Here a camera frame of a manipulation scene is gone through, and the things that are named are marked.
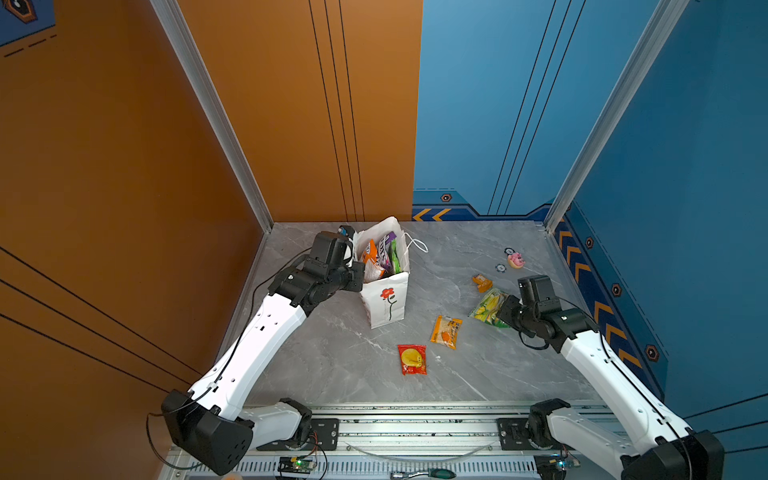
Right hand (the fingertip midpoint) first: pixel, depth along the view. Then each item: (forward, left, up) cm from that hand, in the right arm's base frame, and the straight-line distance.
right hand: (497, 310), depth 81 cm
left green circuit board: (-33, +50, -13) cm, 61 cm away
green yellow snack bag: (+3, +1, -4) cm, 5 cm away
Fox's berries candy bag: (+11, +31, +10) cm, 34 cm away
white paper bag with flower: (+1, +31, +5) cm, 31 cm away
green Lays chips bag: (+12, +28, +9) cm, 32 cm away
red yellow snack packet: (-9, +23, -11) cm, 27 cm away
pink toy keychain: (+26, -15, -10) cm, 31 cm away
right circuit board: (-34, -9, -15) cm, 38 cm away
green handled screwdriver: (-35, +19, -12) cm, 42 cm away
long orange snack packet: (+9, +34, +12) cm, 38 cm away
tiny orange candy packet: (+16, -1, -11) cm, 19 cm away
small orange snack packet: (-1, +13, -11) cm, 17 cm away
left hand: (+6, +37, +13) cm, 39 cm away
